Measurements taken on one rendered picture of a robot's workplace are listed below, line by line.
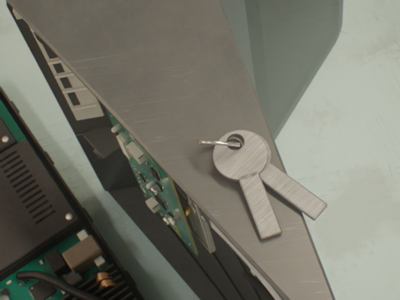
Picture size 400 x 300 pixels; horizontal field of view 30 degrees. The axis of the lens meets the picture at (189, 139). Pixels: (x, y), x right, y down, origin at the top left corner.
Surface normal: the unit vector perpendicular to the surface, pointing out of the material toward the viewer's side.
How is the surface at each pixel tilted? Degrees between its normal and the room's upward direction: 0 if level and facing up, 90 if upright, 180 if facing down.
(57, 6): 0
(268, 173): 3
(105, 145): 0
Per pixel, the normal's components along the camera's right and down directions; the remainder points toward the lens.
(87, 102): 0.11, 0.84
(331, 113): -0.15, -0.52
